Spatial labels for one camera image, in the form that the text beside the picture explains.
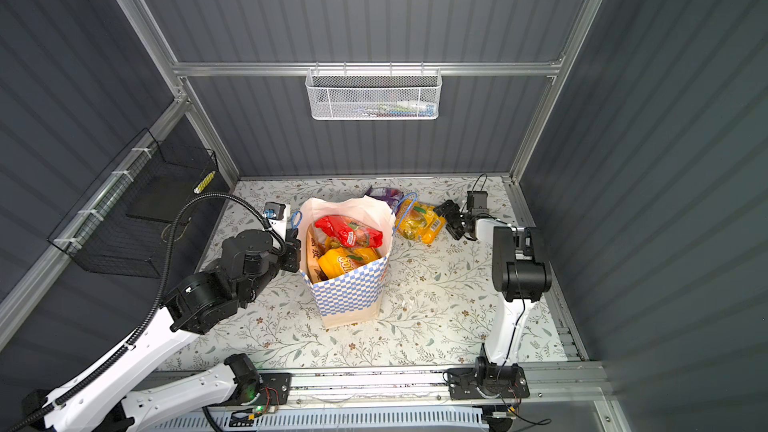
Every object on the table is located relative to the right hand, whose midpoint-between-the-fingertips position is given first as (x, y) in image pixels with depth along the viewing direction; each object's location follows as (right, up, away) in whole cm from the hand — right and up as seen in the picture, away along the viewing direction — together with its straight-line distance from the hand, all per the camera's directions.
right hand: (443, 216), depth 102 cm
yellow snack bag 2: (-8, -2, 0) cm, 8 cm away
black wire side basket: (-83, -1, -31) cm, 88 cm away
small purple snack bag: (-19, +8, +7) cm, 22 cm away
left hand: (-39, -2, -36) cm, 53 cm away
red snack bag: (-29, -4, -23) cm, 37 cm away
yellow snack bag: (-33, -11, -25) cm, 43 cm away
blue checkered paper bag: (-26, -18, -31) cm, 45 cm away
